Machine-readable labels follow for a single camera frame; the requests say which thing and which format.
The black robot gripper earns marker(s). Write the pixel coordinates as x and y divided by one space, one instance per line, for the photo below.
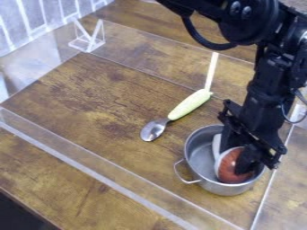
252 127

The toy mushroom brown cap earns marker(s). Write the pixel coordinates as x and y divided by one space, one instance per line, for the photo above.
226 163

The silver metal pot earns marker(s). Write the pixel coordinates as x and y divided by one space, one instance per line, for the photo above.
201 161

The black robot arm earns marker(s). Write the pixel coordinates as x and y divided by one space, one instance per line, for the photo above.
224 24

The clear acrylic right panel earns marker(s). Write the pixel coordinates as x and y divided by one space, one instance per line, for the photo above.
284 207

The clear acrylic front barrier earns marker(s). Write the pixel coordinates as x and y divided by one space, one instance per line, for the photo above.
170 205

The spoon with green handle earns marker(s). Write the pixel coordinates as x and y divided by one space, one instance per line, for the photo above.
153 130

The clear acrylic triangular bracket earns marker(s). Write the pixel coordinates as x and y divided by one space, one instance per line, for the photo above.
87 42

